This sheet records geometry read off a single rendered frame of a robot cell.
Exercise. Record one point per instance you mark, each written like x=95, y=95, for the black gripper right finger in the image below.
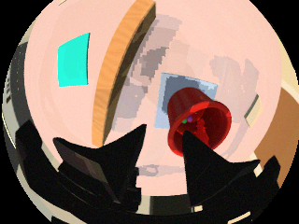
x=207, y=173

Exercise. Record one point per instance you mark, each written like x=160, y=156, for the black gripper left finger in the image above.
x=112, y=164

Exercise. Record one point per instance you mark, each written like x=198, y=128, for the dark red cup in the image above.
x=211, y=123

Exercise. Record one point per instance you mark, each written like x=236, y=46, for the orange flat bar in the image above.
x=117, y=63

